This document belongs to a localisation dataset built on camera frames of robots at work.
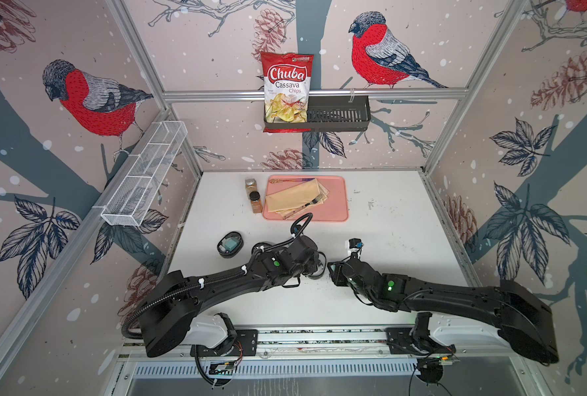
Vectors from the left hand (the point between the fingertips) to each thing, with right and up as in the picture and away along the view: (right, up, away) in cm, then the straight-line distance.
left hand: (320, 255), depth 81 cm
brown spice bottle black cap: (-25, +16, +20) cm, 36 cm away
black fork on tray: (0, +17, +27) cm, 32 cm away
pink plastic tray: (+8, +13, +26) cm, 31 cm away
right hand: (+3, -4, 0) cm, 5 cm away
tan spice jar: (-28, +24, +23) cm, 43 cm away
